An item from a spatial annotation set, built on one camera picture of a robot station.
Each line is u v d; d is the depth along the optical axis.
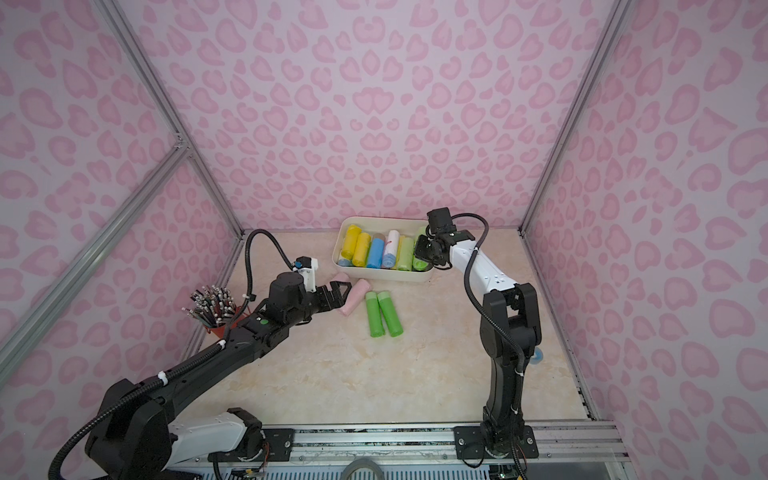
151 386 0.44
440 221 0.74
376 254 1.03
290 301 0.63
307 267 0.73
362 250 1.05
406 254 1.03
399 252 1.02
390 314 0.94
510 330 0.52
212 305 0.80
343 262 1.03
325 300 0.72
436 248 0.71
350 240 1.08
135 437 0.40
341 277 1.02
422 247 0.85
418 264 0.93
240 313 0.65
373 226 1.16
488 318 0.52
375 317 0.93
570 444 0.74
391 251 1.04
